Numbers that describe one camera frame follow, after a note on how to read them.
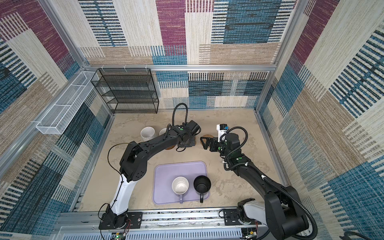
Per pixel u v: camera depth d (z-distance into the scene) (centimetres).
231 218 73
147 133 101
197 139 80
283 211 41
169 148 85
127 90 110
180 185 83
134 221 73
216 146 74
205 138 81
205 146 75
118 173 56
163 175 89
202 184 83
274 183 47
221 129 74
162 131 94
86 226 73
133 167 54
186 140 73
